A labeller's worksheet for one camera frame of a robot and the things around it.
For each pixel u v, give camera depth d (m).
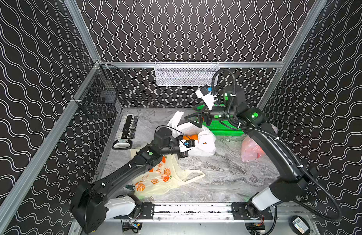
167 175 0.86
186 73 0.60
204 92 0.53
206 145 0.76
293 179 0.41
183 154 0.63
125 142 1.00
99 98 0.94
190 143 0.57
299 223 0.70
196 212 0.76
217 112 0.55
